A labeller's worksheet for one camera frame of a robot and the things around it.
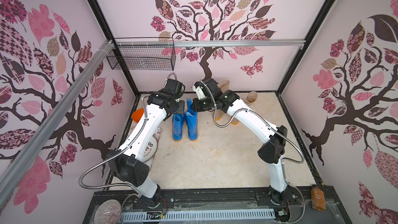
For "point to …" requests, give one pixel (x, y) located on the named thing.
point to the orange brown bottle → (317, 198)
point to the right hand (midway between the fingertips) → (190, 105)
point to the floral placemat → (156, 134)
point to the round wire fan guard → (109, 211)
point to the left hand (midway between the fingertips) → (176, 110)
